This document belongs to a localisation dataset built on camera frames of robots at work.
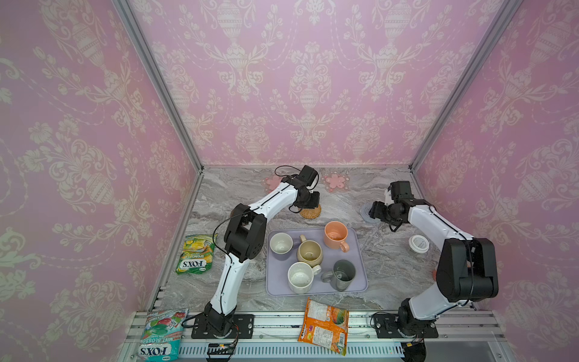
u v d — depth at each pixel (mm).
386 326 730
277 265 856
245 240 567
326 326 728
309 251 898
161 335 704
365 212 1019
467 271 448
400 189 730
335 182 1161
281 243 891
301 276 833
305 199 843
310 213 1027
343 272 826
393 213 694
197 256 877
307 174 794
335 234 945
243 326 744
